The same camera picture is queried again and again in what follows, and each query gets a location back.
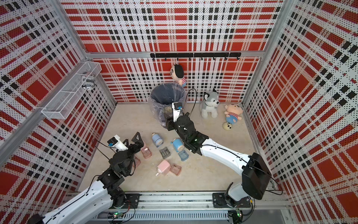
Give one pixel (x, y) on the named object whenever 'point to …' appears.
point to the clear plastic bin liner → (161, 96)
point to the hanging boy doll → (177, 73)
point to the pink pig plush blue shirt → (233, 112)
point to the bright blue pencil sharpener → (178, 144)
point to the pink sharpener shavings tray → (175, 169)
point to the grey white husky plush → (209, 104)
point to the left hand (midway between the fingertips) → (137, 135)
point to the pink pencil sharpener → (164, 167)
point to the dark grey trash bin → (161, 97)
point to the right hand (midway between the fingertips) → (171, 112)
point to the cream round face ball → (227, 126)
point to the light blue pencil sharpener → (157, 140)
